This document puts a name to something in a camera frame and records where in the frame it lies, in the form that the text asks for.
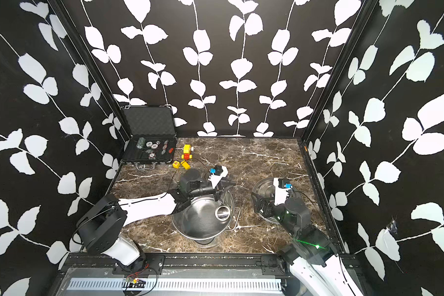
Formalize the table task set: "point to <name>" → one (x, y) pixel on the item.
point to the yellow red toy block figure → (187, 152)
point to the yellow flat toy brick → (185, 164)
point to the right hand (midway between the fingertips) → (260, 189)
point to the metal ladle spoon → (222, 212)
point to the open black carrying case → (153, 138)
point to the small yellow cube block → (176, 164)
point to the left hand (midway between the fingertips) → (236, 182)
